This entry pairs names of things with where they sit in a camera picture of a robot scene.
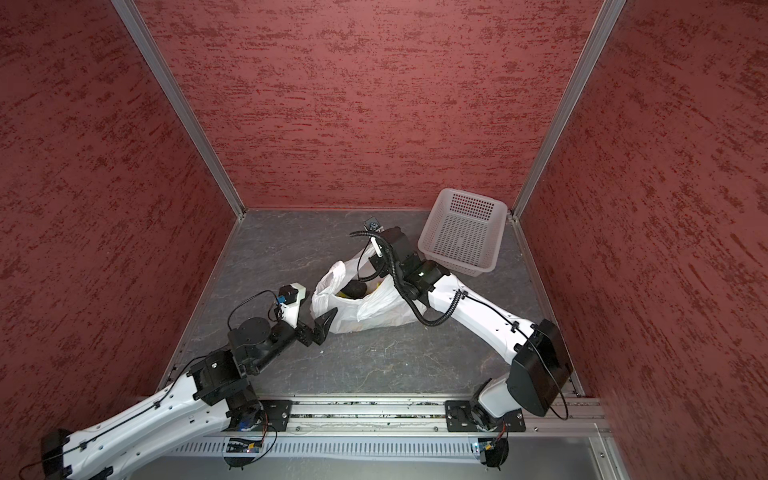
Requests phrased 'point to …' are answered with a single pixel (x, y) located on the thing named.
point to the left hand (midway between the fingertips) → (321, 307)
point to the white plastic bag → (382, 307)
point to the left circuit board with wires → (239, 445)
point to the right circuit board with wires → (496, 452)
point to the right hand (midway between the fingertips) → (382, 249)
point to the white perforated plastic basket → (464, 232)
